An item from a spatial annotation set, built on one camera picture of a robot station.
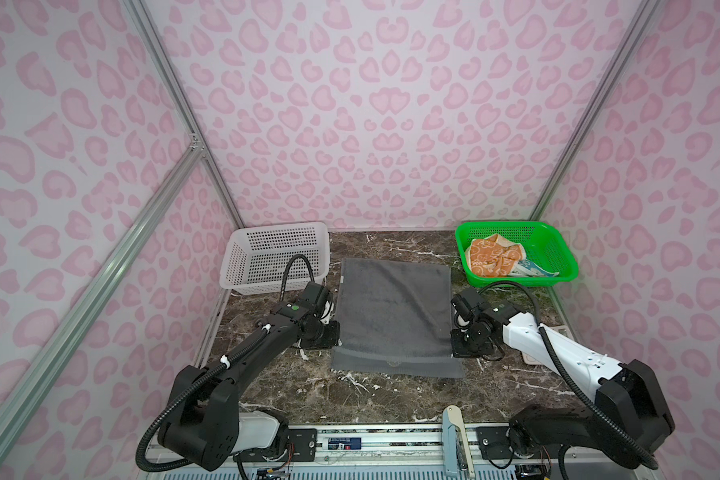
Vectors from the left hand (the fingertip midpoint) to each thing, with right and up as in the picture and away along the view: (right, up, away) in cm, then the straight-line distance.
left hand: (337, 337), depth 84 cm
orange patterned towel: (+53, +23, +23) cm, 62 cm away
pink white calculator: (+66, +1, +6) cm, 66 cm away
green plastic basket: (+73, +27, +26) cm, 82 cm away
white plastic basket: (-33, +22, +27) cm, 48 cm away
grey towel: (+18, +3, +11) cm, 21 cm away
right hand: (+33, -3, -2) cm, 33 cm away
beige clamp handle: (+31, -17, -9) cm, 37 cm away
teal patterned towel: (+64, +19, +21) cm, 70 cm away
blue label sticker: (+3, -22, -12) cm, 25 cm away
